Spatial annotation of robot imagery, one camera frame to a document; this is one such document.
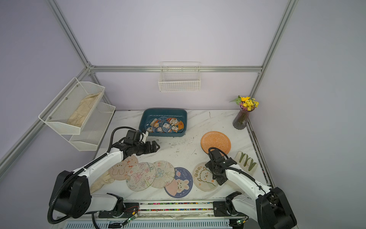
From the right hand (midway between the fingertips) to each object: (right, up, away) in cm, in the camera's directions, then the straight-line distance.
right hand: (208, 171), depth 86 cm
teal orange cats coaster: (-39, +28, +23) cm, 53 cm away
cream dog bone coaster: (-4, -3, -2) cm, 5 cm away
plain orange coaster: (+8, +18, +15) cm, 25 cm away
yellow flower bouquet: (+25, +43, +5) cm, 50 cm away
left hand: (-34, +13, +1) cm, 37 cm away
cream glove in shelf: (-72, +36, -8) cm, 81 cm away
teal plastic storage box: (-31, +31, +24) cm, 50 cm away
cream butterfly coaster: (-27, -2, 0) cm, 27 cm away
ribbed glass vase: (+26, +32, +16) cm, 44 cm away
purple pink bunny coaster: (-16, -6, -4) cm, 18 cm away
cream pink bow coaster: (-41, -3, -2) cm, 42 cm away
